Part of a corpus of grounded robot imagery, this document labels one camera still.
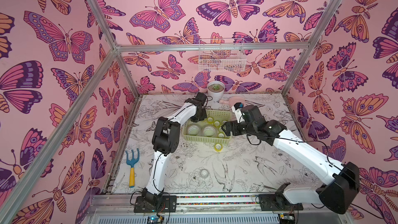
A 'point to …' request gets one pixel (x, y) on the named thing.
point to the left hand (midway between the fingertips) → (204, 117)
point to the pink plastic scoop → (234, 99)
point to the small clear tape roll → (204, 172)
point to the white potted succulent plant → (215, 89)
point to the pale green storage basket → (216, 114)
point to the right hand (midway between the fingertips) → (226, 127)
